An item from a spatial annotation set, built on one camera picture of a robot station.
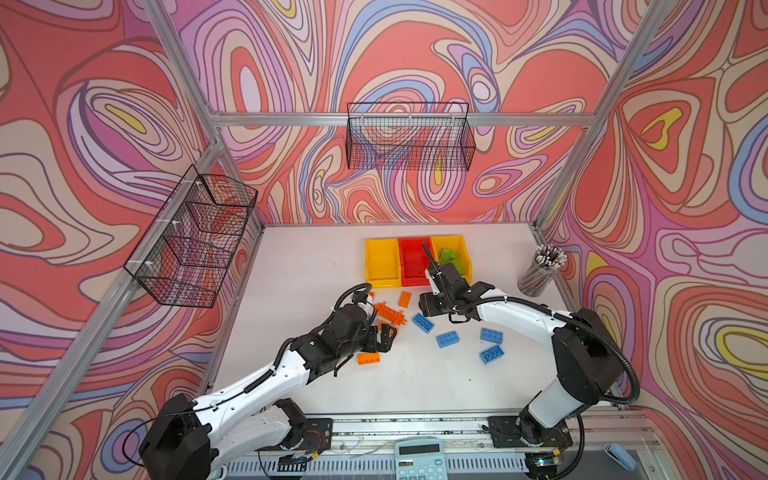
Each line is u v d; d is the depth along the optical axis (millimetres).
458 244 1072
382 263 1064
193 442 387
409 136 962
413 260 1008
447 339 884
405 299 976
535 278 941
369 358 844
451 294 685
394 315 933
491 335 885
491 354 860
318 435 729
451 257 1074
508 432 744
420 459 689
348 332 598
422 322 917
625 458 685
